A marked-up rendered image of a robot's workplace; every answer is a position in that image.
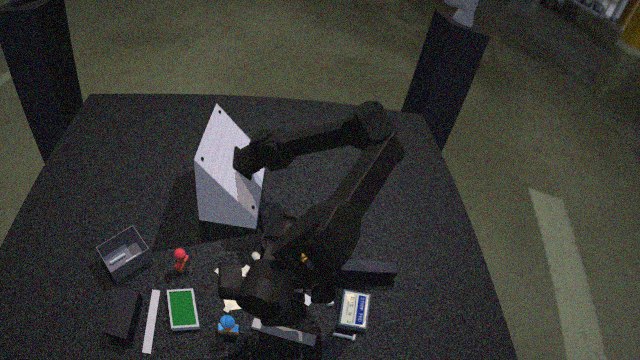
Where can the cream paper card taped down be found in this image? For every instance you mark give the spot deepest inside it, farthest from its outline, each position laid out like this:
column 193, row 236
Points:
column 230, row 304

